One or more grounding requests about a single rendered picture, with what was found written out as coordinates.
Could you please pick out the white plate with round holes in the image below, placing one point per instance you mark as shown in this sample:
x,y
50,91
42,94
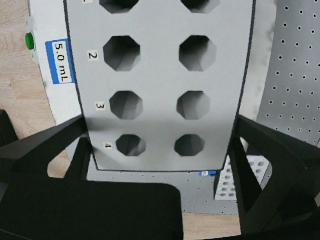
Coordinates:
x,y
157,126

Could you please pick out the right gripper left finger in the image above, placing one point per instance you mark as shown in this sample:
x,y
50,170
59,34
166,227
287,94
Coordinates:
x,y
33,153

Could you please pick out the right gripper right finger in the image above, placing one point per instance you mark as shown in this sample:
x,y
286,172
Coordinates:
x,y
295,173

